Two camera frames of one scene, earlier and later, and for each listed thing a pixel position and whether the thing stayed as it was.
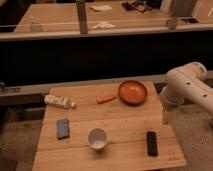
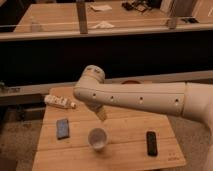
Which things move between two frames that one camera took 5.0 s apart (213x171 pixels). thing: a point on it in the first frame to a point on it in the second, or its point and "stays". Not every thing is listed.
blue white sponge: (63, 128) stays
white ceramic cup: (97, 138) stays
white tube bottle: (52, 99) stays
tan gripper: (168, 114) to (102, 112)
